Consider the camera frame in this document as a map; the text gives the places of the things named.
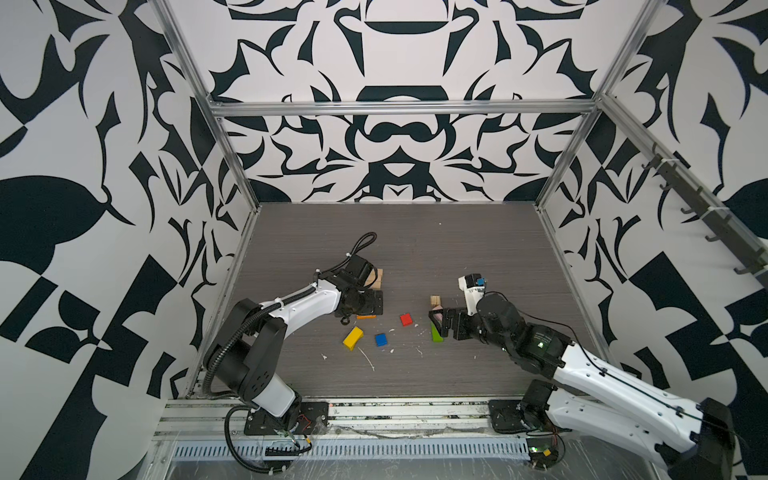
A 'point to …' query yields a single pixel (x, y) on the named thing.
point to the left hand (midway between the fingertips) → (370, 301)
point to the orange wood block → (359, 317)
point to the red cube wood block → (406, 319)
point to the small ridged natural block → (435, 299)
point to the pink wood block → (439, 307)
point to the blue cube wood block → (381, 340)
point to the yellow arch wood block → (353, 337)
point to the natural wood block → (379, 280)
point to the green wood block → (436, 337)
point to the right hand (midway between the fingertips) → (442, 313)
